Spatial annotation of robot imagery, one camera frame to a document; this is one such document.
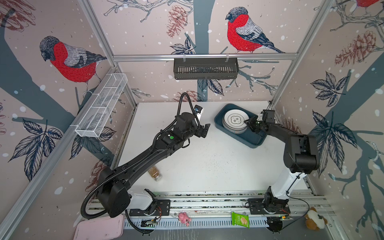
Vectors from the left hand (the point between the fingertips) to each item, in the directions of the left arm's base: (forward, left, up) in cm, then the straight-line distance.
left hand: (202, 120), depth 75 cm
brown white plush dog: (-41, -51, -24) cm, 70 cm away
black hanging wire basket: (+47, -4, +1) cm, 48 cm away
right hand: (+13, -31, -19) cm, 39 cm away
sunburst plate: (+8, -23, -23) cm, 33 cm away
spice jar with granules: (-18, +26, -24) cm, 40 cm away
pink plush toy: (-38, +10, -25) cm, 47 cm away
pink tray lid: (-42, +46, -24) cm, 67 cm away
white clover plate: (+18, -24, -22) cm, 37 cm away
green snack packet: (-40, -18, -27) cm, 51 cm away
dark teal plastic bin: (+3, -31, -20) cm, 37 cm away
